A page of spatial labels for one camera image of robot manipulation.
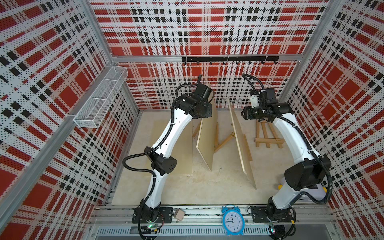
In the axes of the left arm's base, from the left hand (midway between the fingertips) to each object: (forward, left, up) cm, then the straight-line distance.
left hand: (208, 112), depth 78 cm
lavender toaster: (-35, -54, -22) cm, 69 cm away
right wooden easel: (-5, -27, -30) cm, 41 cm away
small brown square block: (-44, +15, -28) cm, 54 cm away
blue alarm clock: (-46, -12, -27) cm, 54 cm away
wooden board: (-3, 0, -24) cm, 24 cm away
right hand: (+1, -22, -3) cm, 22 cm away
